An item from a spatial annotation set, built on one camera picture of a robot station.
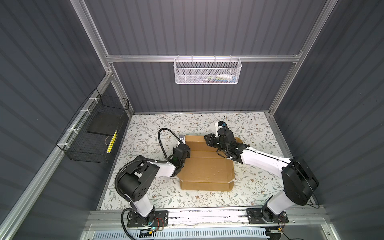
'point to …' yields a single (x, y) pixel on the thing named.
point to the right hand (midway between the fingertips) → (205, 138)
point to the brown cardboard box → (205, 170)
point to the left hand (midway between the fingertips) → (184, 144)
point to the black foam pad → (106, 123)
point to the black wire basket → (91, 136)
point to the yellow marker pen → (110, 146)
